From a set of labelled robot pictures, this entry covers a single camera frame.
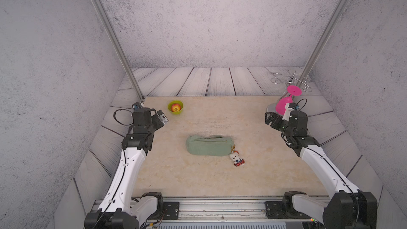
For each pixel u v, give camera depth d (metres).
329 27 0.85
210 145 0.88
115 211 0.38
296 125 0.61
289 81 0.91
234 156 0.86
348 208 0.39
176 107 1.08
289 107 0.73
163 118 0.71
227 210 0.75
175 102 1.12
